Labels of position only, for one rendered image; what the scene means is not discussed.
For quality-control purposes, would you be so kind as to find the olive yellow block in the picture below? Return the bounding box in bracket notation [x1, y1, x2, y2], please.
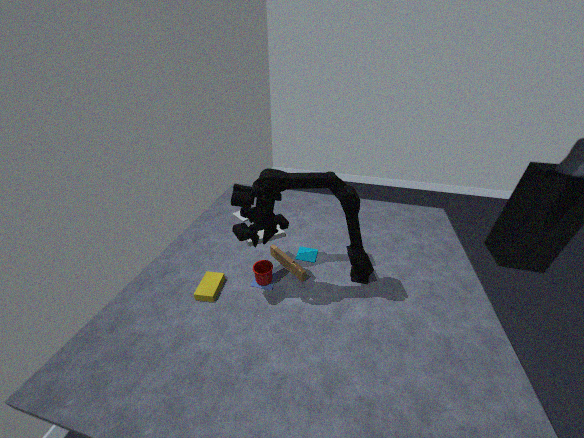
[194, 271, 225, 302]

